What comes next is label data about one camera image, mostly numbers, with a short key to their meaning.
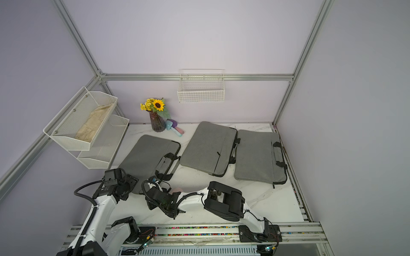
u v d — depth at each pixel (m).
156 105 0.98
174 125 1.19
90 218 0.46
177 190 0.87
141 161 0.96
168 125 1.16
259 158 0.99
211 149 1.02
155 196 0.62
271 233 0.69
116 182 0.64
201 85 0.95
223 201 0.53
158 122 1.09
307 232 0.76
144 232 0.74
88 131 0.76
